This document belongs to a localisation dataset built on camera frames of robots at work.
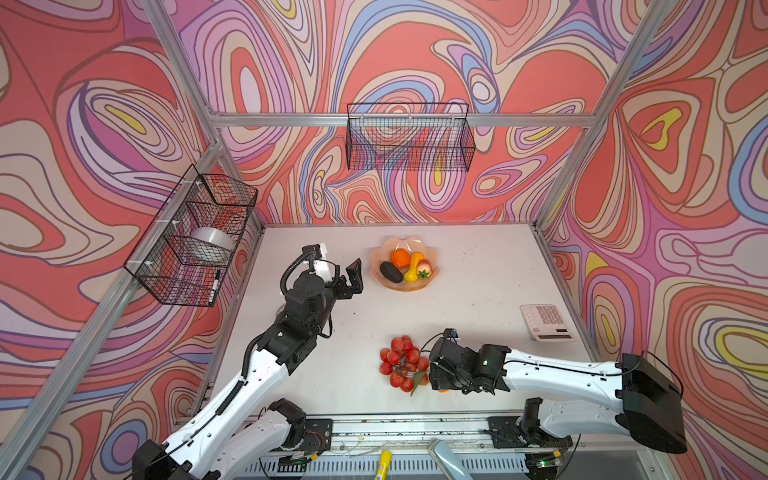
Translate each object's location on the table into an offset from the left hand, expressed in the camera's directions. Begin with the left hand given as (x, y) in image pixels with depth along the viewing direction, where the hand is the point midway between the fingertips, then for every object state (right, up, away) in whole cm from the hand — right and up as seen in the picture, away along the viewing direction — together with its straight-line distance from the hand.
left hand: (347, 260), depth 72 cm
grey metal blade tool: (+24, -44, -7) cm, 51 cm away
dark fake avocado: (+12, -5, +27) cm, 30 cm away
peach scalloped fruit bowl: (+9, +2, +35) cm, 37 cm away
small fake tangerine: (+25, -36, +8) cm, 45 cm away
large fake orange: (+15, 0, +31) cm, 34 cm away
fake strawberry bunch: (+15, -30, +10) cm, 35 cm away
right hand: (+25, -34, +8) cm, 43 cm away
